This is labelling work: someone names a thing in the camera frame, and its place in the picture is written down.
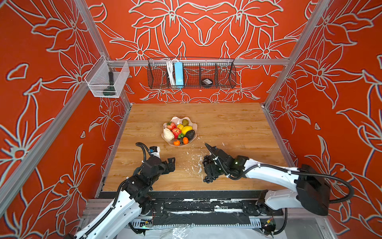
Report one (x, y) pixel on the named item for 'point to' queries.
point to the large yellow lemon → (185, 128)
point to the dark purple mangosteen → (181, 136)
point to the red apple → (176, 131)
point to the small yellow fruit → (180, 126)
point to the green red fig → (185, 122)
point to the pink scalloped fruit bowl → (177, 120)
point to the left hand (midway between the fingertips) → (168, 159)
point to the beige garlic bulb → (168, 135)
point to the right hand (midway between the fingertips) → (209, 167)
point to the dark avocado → (190, 134)
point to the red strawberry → (171, 126)
